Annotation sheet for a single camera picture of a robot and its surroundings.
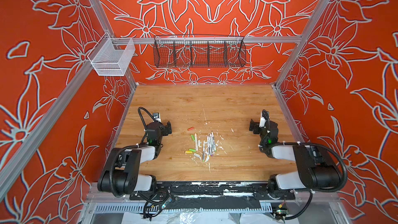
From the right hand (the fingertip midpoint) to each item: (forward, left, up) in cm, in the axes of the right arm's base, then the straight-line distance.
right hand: (258, 118), depth 91 cm
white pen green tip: (-12, +38, -7) cm, 40 cm away
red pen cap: (-3, +41, -6) cm, 42 cm away
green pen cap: (-17, +40, -6) cm, 43 cm away
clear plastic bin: (+32, +90, +24) cm, 99 cm away
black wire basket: (+37, +35, +23) cm, 56 cm away
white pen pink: (-8, +28, -8) cm, 30 cm away
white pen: (-12, +30, -7) cm, 33 cm away
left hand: (-1, +60, 0) cm, 60 cm away
